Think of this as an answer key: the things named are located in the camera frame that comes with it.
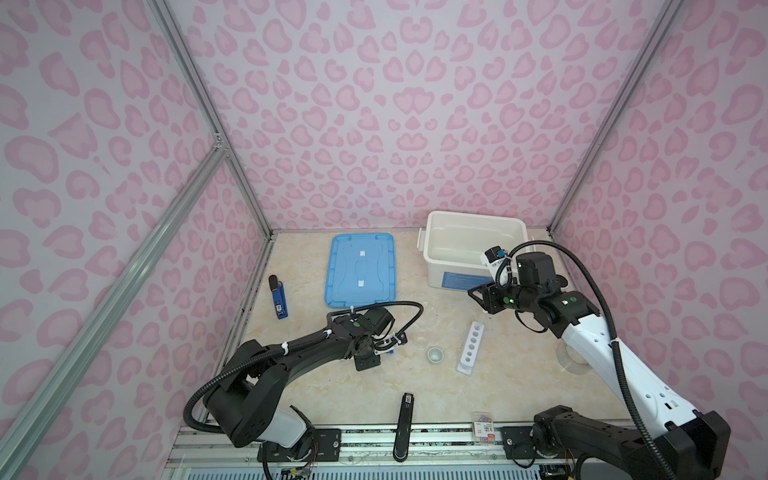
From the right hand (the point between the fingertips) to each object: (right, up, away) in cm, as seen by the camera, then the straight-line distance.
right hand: (476, 287), depth 76 cm
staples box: (+2, -34, -1) cm, 34 cm away
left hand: (-28, -18, +11) cm, 35 cm away
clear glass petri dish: (-10, -12, +20) cm, 25 cm away
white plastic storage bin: (0, +13, +32) cm, 34 cm away
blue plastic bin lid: (-33, +3, +32) cm, 46 cm away
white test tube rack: (+1, -18, +9) cm, 20 cm away
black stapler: (-19, -38, -3) cm, 43 cm away
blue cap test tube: (-21, -20, +13) cm, 32 cm away
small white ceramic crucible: (-9, -21, +11) cm, 25 cm away
